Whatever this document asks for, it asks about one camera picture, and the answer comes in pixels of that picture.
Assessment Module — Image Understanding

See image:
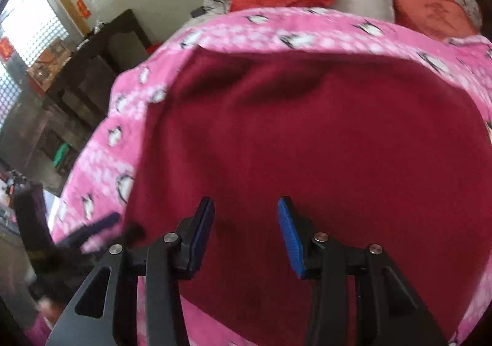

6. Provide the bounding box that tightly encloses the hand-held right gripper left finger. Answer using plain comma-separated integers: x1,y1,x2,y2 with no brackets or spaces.
45,196,215,346

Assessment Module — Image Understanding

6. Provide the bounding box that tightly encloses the window with glass blocks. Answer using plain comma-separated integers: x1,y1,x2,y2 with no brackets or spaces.
0,0,70,128

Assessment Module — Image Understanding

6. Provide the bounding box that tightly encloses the pink penguin print blanket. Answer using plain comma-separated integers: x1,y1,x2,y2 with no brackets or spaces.
50,7,492,346

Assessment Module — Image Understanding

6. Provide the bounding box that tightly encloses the dark red sweater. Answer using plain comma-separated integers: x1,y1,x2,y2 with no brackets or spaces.
125,45,486,346

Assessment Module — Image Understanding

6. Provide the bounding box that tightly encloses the orange patterned box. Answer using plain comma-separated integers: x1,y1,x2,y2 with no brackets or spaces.
27,41,73,92

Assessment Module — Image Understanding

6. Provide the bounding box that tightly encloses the green plastic item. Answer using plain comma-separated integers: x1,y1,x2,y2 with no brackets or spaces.
53,142,71,168

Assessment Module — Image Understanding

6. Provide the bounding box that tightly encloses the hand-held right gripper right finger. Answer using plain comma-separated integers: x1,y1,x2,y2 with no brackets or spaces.
277,196,448,346

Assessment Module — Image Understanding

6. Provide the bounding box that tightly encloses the dark wooden sideboard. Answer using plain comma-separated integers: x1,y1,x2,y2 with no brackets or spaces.
0,10,153,197

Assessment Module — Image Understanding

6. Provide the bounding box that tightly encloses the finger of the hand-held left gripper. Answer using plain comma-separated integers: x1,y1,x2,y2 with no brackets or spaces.
122,223,146,246
54,213,122,251

